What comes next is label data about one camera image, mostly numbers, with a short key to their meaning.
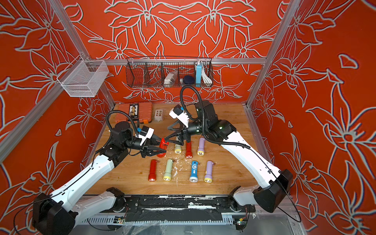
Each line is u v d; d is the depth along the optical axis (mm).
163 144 570
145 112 1102
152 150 613
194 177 782
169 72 971
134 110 1068
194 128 551
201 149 895
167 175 797
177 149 898
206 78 914
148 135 541
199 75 873
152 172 815
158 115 1070
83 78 919
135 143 590
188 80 938
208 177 788
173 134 543
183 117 543
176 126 612
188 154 880
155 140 633
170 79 919
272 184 382
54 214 372
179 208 727
